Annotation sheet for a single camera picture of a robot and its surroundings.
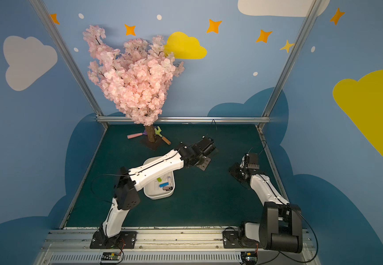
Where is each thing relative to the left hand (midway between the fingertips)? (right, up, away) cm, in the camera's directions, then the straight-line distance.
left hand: (204, 157), depth 84 cm
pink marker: (-47, +12, +29) cm, 57 cm away
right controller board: (+20, -44, -11) cm, 49 cm away
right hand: (+17, -7, +7) cm, 20 cm away
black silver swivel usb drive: (-20, -18, +6) cm, 27 cm away
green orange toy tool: (-31, +15, +34) cm, 48 cm away
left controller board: (-42, -43, -12) cm, 61 cm away
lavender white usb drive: (-19, -14, +9) cm, 25 cm away
